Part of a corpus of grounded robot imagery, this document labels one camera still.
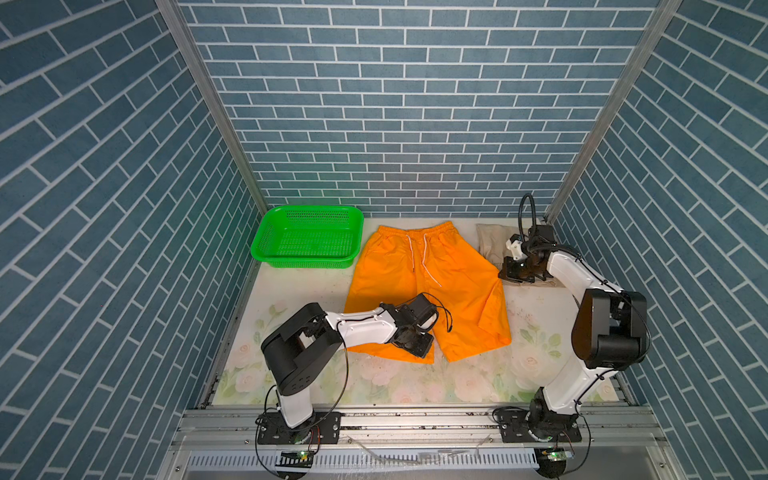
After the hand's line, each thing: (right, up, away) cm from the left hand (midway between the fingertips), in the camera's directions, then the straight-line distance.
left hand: (427, 351), depth 86 cm
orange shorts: (-9, +25, +19) cm, 33 cm away
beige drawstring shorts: (+26, +32, +24) cm, 48 cm away
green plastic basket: (-43, +34, +29) cm, 62 cm away
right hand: (+24, +23, +8) cm, 34 cm away
